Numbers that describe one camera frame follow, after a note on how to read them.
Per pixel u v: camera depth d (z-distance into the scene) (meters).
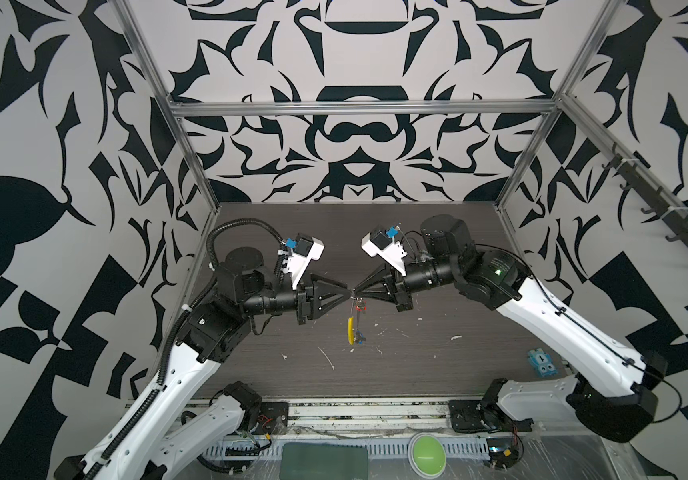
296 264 0.51
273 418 0.74
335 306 0.54
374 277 0.55
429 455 0.70
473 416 0.75
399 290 0.50
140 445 0.38
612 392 0.40
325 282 0.56
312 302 0.51
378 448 0.71
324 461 0.68
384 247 0.51
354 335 0.61
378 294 0.57
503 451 0.71
